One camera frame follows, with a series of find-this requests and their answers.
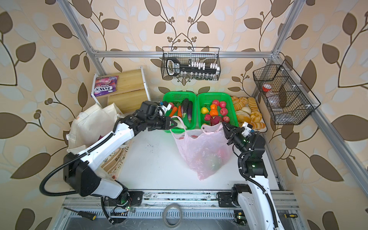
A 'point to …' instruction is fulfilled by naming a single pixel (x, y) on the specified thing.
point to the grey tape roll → (164, 212)
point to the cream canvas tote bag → (93, 123)
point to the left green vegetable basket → (183, 110)
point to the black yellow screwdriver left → (84, 214)
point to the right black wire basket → (290, 100)
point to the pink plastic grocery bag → (206, 149)
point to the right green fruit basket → (205, 99)
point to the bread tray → (247, 110)
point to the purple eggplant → (189, 110)
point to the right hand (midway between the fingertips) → (222, 123)
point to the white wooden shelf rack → (132, 91)
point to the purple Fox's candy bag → (105, 84)
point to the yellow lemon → (204, 110)
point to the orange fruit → (213, 111)
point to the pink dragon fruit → (215, 120)
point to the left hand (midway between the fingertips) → (178, 123)
